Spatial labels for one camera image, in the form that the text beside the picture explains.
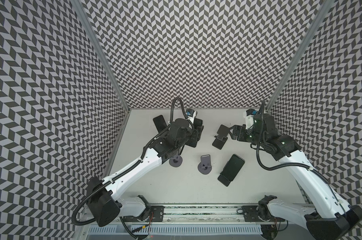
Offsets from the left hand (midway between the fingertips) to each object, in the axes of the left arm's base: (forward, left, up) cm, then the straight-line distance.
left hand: (196, 126), depth 73 cm
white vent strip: (-40, +11, -28) cm, 50 cm away
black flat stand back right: (+5, -16, -26) cm, 31 cm away
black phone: (-15, -19, -17) cm, 30 cm away
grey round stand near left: (-7, +12, -27) cm, 30 cm away
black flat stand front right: (-18, -15, -25) cm, 35 cm away
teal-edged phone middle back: (-2, +1, +6) cm, 6 cm away
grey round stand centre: (-12, -5, -22) cm, 26 cm away
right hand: (-4, -19, -2) cm, 19 cm away
